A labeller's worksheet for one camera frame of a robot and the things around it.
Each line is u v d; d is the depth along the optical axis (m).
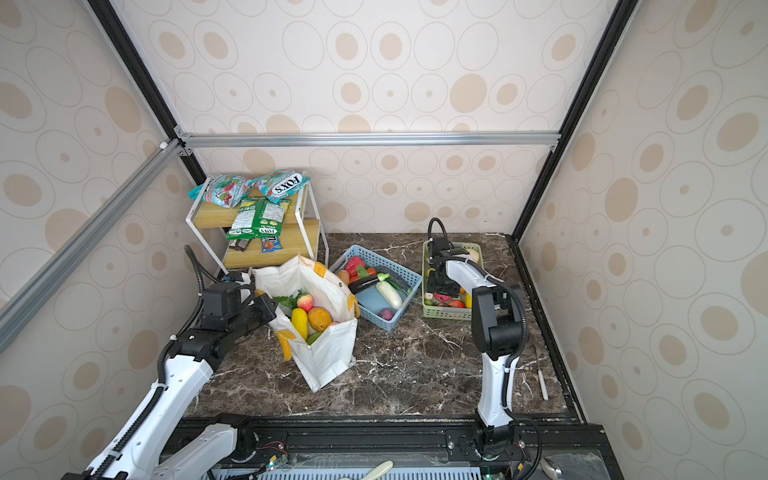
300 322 0.85
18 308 0.51
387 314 0.92
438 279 0.84
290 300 0.93
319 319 0.87
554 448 0.74
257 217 0.75
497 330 0.54
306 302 0.92
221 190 0.81
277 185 0.80
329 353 0.80
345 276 1.00
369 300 0.99
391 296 0.97
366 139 0.89
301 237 0.83
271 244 0.95
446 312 0.94
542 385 0.83
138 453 0.40
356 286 0.99
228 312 0.58
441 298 0.97
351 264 1.06
